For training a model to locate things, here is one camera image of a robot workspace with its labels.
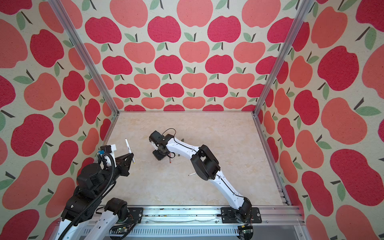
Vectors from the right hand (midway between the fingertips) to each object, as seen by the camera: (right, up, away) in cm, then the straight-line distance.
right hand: (159, 157), depth 96 cm
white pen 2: (+23, 0, -33) cm, 40 cm away
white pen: (-6, +5, -28) cm, 30 cm away
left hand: (-5, +7, -30) cm, 31 cm away
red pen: (+7, -1, 0) cm, 7 cm away
